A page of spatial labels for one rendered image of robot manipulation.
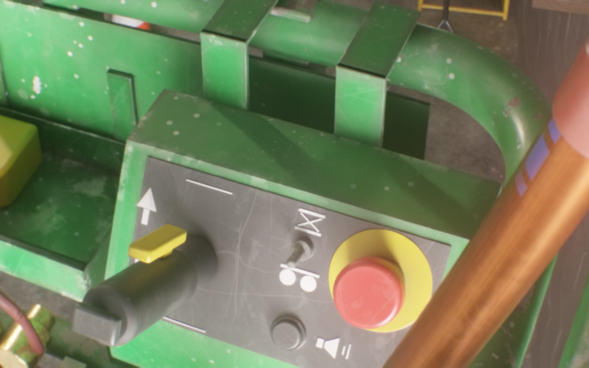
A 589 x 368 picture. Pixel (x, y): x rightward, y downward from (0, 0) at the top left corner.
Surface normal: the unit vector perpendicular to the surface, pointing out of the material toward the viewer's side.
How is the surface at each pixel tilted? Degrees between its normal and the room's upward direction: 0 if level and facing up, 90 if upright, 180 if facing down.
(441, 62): 45
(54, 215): 0
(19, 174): 90
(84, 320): 58
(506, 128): 63
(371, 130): 90
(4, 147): 0
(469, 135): 0
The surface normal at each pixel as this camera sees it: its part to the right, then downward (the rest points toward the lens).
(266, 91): -0.38, 0.67
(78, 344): -0.18, -0.31
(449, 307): -0.81, 0.30
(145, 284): 0.68, -0.63
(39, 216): 0.00, -0.69
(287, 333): -0.32, 0.20
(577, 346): -0.66, -0.68
